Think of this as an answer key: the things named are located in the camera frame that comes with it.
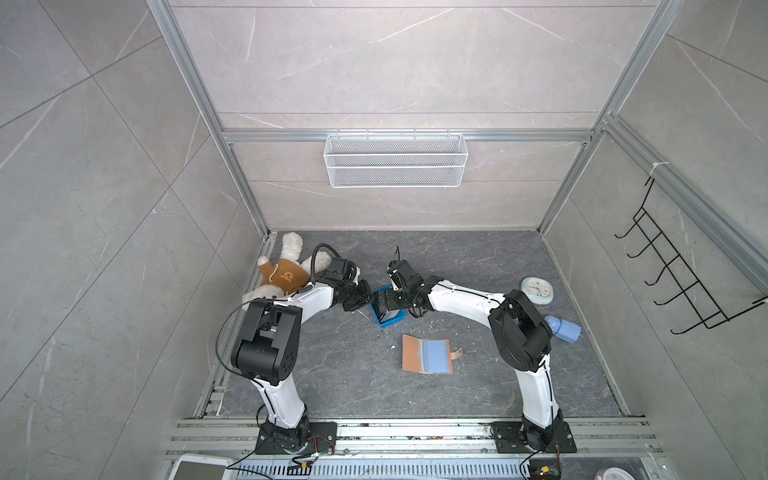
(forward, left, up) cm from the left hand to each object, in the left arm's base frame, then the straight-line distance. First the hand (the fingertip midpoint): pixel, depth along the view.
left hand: (375, 291), depth 95 cm
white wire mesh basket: (+38, -8, +24) cm, 45 cm away
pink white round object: (-50, -55, -3) cm, 74 cm away
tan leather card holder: (-20, -16, -5) cm, 26 cm away
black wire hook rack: (-20, -72, +26) cm, 79 cm away
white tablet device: (-45, +39, -1) cm, 59 cm away
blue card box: (-6, -2, +7) cm, 9 cm away
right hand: (-1, -4, -2) cm, 5 cm away
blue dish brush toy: (-15, -57, -1) cm, 59 cm away
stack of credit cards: (-7, -3, -3) cm, 8 cm away
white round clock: (0, -56, -3) cm, 56 cm away
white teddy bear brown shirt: (+5, +30, +2) cm, 30 cm away
